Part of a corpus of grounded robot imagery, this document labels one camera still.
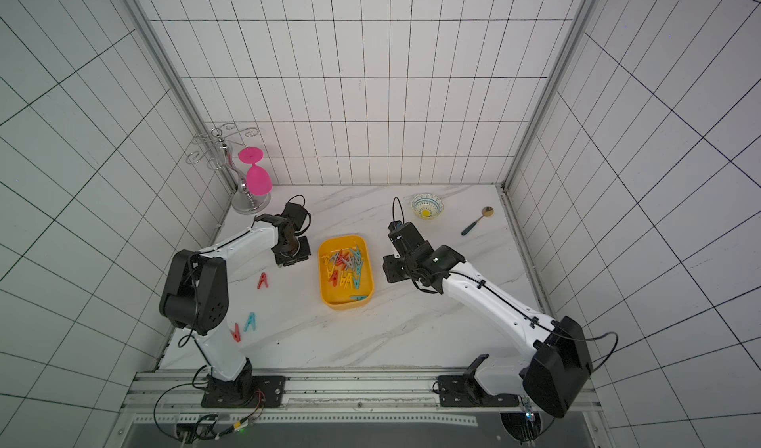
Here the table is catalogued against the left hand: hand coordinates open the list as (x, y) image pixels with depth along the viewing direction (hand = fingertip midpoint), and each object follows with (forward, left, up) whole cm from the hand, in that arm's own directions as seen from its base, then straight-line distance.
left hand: (298, 262), depth 92 cm
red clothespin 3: (-4, -12, -3) cm, 13 cm away
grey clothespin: (+3, -11, -3) cm, 12 cm away
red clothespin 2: (+4, -13, -3) cm, 14 cm away
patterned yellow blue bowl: (+26, -44, -2) cm, 51 cm away
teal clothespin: (-17, +12, -4) cm, 21 cm away
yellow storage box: (-9, -12, -5) cm, 16 cm away
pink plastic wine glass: (+27, +18, +10) cm, 34 cm away
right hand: (-8, -27, +11) cm, 30 cm away
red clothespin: (-4, +11, -4) cm, 13 cm away
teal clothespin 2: (+5, -18, -2) cm, 19 cm away
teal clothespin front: (-10, -20, -3) cm, 23 cm away
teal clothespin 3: (-5, -19, -3) cm, 20 cm away
